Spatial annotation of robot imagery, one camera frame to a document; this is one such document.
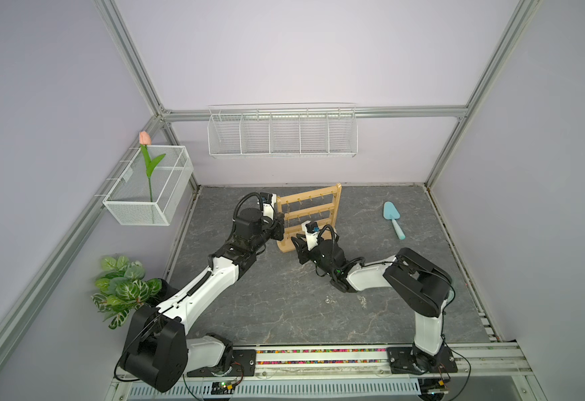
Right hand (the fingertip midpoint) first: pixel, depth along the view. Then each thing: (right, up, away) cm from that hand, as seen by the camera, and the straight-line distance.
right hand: (294, 236), depth 88 cm
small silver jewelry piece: (+24, -23, -2) cm, 33 cm away
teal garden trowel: (+42, +8, +21) cm, 48 cm away
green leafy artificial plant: (-41, -10, -27) cm, 51 cm away
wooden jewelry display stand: (+10, +11, +2) cm, 14 cm away
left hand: (-3, +7, -7) cm, 11 cm away
